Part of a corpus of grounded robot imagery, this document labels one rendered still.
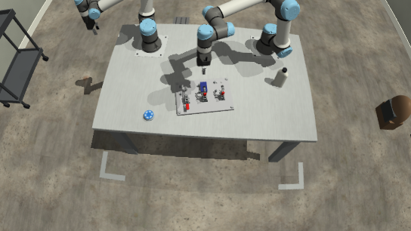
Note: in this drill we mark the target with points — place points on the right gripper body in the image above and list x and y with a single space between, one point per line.
89 22

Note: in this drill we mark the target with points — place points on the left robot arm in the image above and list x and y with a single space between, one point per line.
285 11

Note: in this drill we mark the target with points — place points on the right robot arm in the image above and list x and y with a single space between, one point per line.
151 42

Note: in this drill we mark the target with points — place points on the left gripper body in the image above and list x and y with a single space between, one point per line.
202 55

